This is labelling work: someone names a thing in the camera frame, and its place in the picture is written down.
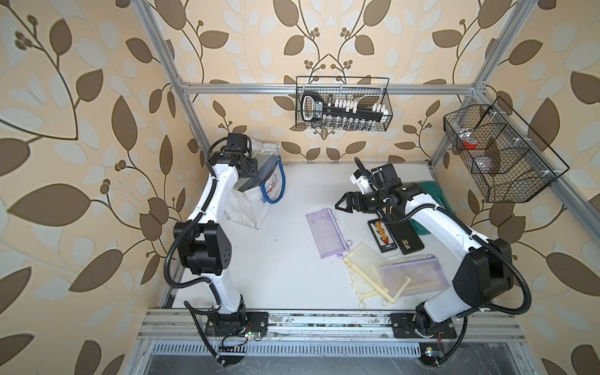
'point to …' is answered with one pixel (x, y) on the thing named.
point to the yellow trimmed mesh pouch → (370, 277)
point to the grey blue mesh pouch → (266, 161)
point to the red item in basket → (471, 143)
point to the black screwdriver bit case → (382, 236)
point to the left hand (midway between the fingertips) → (243, 165)
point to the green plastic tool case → (436, 194)
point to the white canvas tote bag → (250, 207)
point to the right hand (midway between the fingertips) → (344, 206)
